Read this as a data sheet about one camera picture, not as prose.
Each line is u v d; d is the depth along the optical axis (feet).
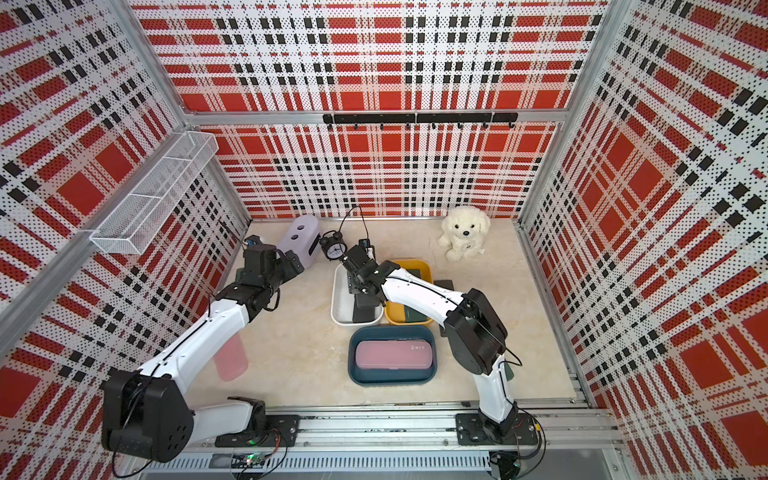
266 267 2.13
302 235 3.36
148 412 1.31
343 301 3.14
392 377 2.63
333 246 3.44
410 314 2.99
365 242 2.61
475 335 1.60
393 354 2.81
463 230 3.14
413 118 2.90
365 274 2.25
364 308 2.90
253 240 2.41
